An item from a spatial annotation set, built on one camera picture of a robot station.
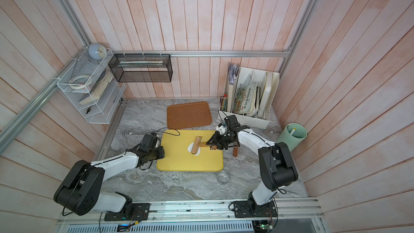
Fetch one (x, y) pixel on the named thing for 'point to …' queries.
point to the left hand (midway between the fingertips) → (162, 153)
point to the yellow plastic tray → (177, 157)
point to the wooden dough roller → (198, 143)
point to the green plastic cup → (293, 134)
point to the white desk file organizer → (267, 82)
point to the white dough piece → (190, 149)
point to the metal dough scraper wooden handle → (235, 151)
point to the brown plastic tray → (188, 115)
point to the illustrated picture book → (245, 99)
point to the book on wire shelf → (98, 89)
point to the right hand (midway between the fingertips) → (208, 143)
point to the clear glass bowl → (223, 177)
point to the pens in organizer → (223, 102)
